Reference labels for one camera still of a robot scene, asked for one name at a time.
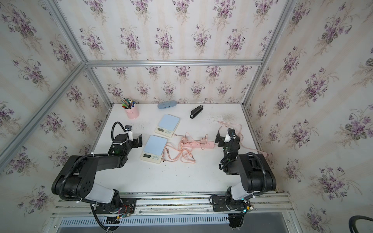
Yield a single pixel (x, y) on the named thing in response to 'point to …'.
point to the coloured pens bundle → (127, 104)
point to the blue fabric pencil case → (166, 104)
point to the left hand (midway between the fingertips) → (134, 135)
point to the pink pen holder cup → (133, 113)
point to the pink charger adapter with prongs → (184, 140)
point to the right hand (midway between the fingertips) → (229, 132)
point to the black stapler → (196, 111)
